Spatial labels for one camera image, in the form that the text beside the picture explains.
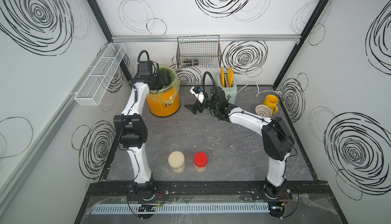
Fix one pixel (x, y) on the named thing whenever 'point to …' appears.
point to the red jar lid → (200, 159)
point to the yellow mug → (271, 101)
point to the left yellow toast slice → (222, 77)
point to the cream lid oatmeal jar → (176, 161)
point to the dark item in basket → (190, 62)
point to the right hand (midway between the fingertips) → (189, 98)
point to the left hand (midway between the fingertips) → (160, 78)
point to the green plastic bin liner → (170, 92)
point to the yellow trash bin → (165, 103)
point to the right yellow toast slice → (230, 76)
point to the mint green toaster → (231, 92)
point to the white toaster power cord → (279, 92)
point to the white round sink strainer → (263, 110)
